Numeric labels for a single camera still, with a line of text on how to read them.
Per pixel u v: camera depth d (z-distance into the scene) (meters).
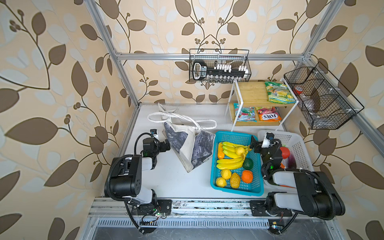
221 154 0.89
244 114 0.89
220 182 0.78
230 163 0.86
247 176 0.79
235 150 0.89
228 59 0.91
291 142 0.92
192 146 0.72
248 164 0.83
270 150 0.77
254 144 0.81
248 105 0.75
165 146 0.87
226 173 0.81
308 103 0.71
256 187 0.75
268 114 0.91
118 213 0.74
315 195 0.43
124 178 0.45
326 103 0.73
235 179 0.79
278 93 0.76
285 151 0.88
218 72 0.83
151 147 0.74
